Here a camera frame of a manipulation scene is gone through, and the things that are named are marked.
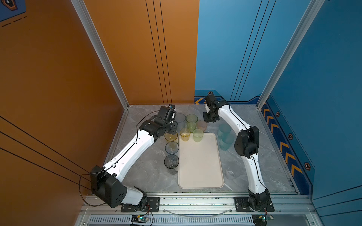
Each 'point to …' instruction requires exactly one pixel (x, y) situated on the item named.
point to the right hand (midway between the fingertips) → (206, 120)
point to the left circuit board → (140, 218)
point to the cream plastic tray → (200, 165)
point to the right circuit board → (260, 219)
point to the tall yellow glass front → (171, 137)
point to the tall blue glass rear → (180, 118)
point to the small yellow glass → (185, 133)
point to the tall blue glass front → (172, 147)
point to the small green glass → (198, 134)
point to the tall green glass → (192, 120)
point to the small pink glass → (201, 125)
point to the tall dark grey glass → (171, 162)
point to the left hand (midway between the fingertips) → (173, 123)
